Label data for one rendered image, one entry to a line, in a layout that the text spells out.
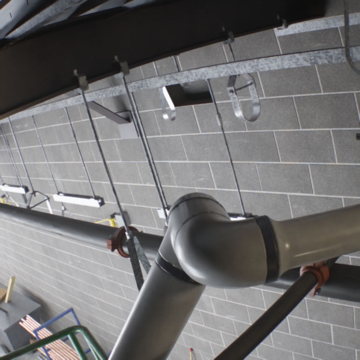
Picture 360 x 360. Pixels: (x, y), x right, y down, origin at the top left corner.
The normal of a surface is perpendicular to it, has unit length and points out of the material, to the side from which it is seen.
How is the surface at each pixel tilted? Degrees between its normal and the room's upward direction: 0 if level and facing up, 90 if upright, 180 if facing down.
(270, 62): 90
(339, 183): 90
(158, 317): 80
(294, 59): 90
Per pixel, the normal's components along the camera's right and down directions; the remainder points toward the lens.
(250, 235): -0.06, -0.62
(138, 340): -0.36, 0.05
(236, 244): -0.18, -0.43
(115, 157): -0.69, 0.41
